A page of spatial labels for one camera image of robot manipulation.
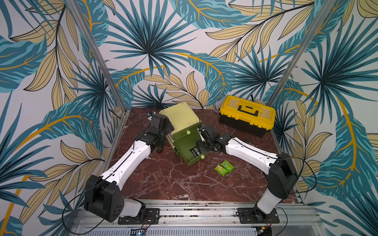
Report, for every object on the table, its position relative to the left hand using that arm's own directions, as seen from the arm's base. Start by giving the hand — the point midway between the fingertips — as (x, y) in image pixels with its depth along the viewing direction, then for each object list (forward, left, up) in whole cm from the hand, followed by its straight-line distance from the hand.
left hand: (166, 127), depth 82 cm
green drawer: (-5, -10, -14) cm, 17 cm away
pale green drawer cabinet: (+6, -9, +1) cm, 11 cm away
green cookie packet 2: (-13, -37, -20) cm, 44 cm away
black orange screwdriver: (-4, +6, -19) cm, 21 cm away
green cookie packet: (-16, -33, -20) cm, 41 cm away
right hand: (-5, -20, -9) cm, 23 cm away
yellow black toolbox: (+13, -53, -5) cm, 55 cm away
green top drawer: (-2, -12, -2) cm, 12 cm away
